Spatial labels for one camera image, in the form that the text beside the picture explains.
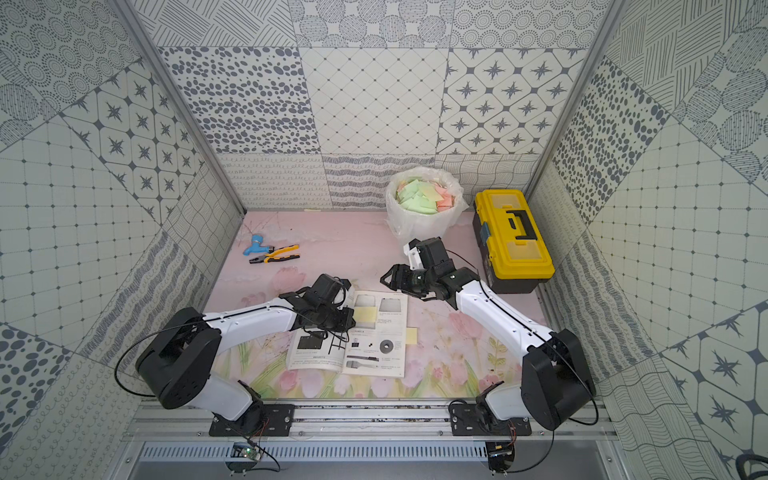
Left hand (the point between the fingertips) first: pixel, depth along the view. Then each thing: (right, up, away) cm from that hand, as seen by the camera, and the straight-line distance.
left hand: (355, 317), depth 88 cm
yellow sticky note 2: (+3, 0, +3) cm, 4 cm away
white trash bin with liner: (+20, +35, 0) cm, 40 cm away
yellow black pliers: (-33, +17, +18) cm, 41 cm away
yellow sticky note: (+17, -5, -2) cm, 18 cm away
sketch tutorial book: (+6, -8, -3) cm, 10 cm away
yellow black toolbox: (+48, +21, 0) cm, 52 cm away
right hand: (+10, +10, -7) cm, 16 cm away
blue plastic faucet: (-39, +20, +20) cm, 49 cm away
